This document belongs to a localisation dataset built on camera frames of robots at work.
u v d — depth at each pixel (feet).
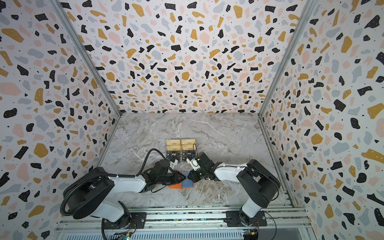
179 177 2.72
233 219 2.42
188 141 3.08
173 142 3.04
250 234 2.35
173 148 3.03
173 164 2.71
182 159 3.08
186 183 2.81
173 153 3.03
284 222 2.47
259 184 1.51
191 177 2.57
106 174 1.64
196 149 3.07
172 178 2.55
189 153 3.08
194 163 2.66
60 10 2.29
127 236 2.30
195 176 2.56
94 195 1.42
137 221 2.40
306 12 2.40
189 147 3.08
